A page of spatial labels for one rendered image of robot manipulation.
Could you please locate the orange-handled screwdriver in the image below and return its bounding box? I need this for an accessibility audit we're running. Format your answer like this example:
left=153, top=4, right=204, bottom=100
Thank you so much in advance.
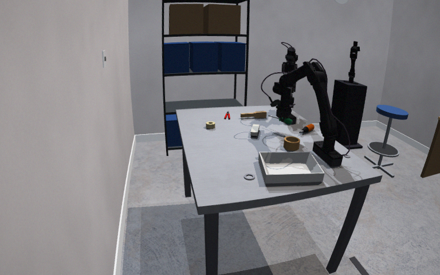
left=299, top=124, right=315, bottom=133

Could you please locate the wooden-handled wire brush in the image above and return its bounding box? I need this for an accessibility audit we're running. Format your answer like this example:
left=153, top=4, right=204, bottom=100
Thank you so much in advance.
left=243, top=111, right=267, bottom=118

